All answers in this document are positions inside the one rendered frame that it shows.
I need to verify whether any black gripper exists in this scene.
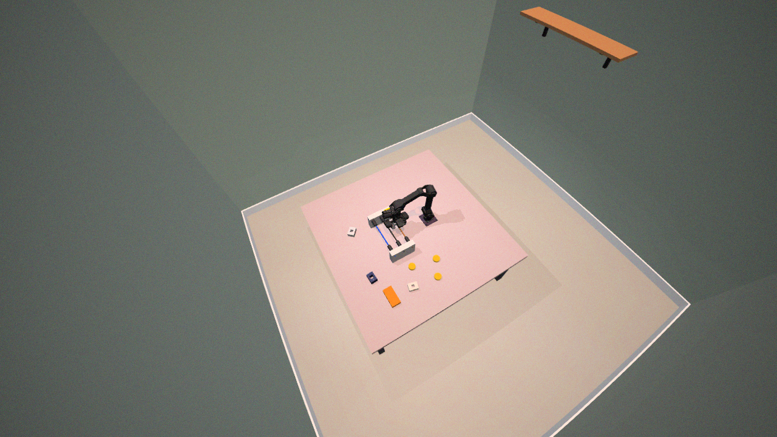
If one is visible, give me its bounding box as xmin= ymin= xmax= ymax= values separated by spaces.
xmin=384 ymin=211 xmax=409 ymax=228

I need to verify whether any orange rectangular block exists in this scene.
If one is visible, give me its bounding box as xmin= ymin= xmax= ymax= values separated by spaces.
xmin=383 ymin=286 xmax=401 ymax=308

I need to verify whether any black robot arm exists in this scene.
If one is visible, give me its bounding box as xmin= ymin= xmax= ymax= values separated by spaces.
xmin=382 ymin=185 xmax=437 ymax=228

